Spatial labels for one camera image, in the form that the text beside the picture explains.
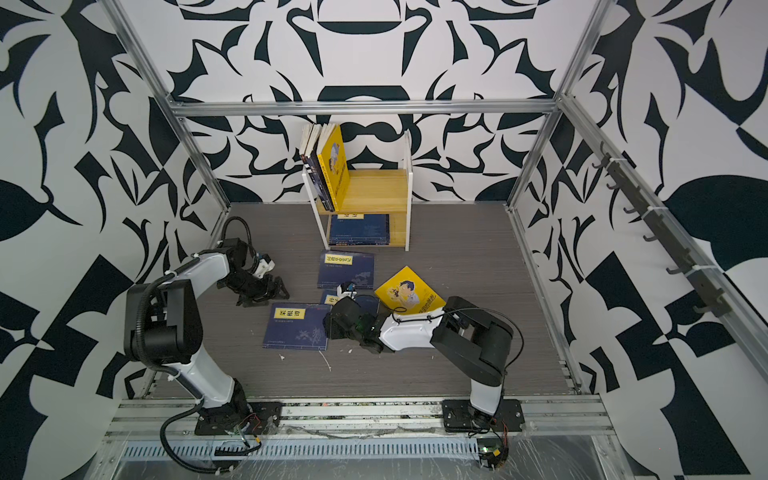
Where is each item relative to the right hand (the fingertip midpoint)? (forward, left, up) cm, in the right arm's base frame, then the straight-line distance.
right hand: (328, 320), depth 86 cm
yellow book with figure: (+32, -3, +29) cm, 43 cm away
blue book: (+32, -7, +1) cm, 33 cm away
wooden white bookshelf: (+44, -13, +7) cm, 47 cm away
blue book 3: (0, +10, -4) cm, 11 cm away
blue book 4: (+7, -11, -3) cm, 14 cm away
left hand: (+8, +16, 0) cm, 18 cm away
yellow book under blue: (+11, -23, -4) cm, 26 cm away
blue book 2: (+21, -3, -4) cm, 21 cm away
